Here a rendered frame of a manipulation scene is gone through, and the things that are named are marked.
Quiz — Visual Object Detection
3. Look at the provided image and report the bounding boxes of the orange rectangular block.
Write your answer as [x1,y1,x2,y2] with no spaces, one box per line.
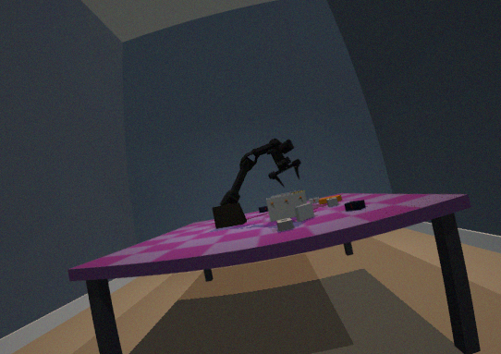
[319,195,342,204]

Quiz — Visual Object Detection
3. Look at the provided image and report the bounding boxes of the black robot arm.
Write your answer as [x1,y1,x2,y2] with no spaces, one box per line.
[220,138,294,205]

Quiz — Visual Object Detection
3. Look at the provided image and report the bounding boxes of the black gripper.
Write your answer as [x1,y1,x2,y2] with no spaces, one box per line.
[268,155,300,187]

